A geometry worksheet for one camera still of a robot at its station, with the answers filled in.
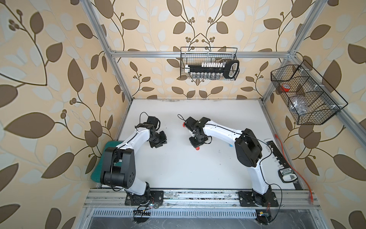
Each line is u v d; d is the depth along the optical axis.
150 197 0.73
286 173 0.82
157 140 0.77
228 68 0.84
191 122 0.75
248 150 0.53
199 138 0.77
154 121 0.74
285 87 0.81
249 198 0.74
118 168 0.45
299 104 0.72
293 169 0.88
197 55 0.91
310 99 0.72
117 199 0.75
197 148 0.92
